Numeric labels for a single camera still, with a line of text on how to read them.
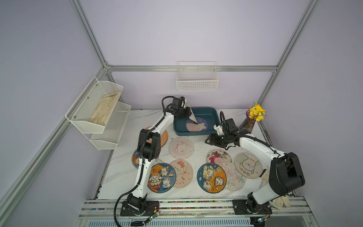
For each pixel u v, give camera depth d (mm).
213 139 790
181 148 966
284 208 747
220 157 928
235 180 839
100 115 765
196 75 952
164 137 1016
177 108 818
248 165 901
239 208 728
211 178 839
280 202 747
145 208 719
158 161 905
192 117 1004
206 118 1161
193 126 1069
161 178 838
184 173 860
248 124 930
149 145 604
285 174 442
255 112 859
